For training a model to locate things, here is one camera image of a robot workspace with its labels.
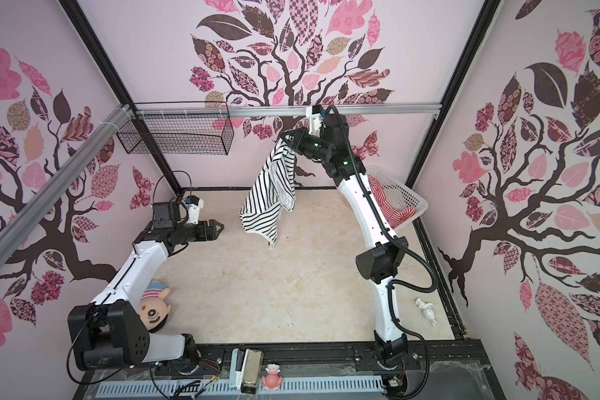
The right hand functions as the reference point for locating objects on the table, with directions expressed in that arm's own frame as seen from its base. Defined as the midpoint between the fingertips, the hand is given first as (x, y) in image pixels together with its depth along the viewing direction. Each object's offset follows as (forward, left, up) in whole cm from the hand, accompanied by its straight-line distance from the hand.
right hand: (282, 130), depth 70 cm
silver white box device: (-54, +11, -43) cm, 70 cm away
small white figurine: (-38, -46, -44) cm, 74 cm away
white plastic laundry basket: (+13, -49, -41) cm, 65 cm away
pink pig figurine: (-56, +4, -43) cm, 71 cm away
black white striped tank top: (-8, +4, -16) cm, 19 cm away
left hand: (-13, +26, -30) cm, 42 cm away
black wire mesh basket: (+23, +42, -13) cm, 49 cm away
